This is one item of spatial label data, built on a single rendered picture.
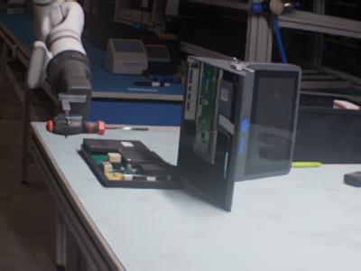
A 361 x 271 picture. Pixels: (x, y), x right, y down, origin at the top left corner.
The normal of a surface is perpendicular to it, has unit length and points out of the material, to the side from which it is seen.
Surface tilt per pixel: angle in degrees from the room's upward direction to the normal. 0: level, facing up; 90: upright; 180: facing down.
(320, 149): 90
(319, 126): 90
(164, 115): 90
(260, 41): 90
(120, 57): 40
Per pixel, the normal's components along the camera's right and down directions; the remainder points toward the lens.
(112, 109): 0.29, 0.20
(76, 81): 0.22, -0.79
